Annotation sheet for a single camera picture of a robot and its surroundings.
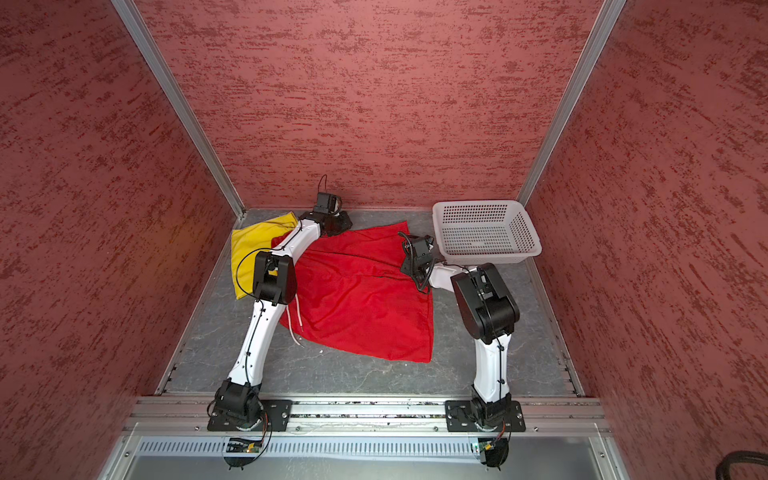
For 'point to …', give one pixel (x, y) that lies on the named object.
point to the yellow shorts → (248, 241)
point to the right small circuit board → (483, 446)
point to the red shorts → (352, 293)
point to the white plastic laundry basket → (484, 232)
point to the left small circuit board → (244, 445)
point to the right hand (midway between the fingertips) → (406, 269)
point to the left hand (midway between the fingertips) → (351, 226)
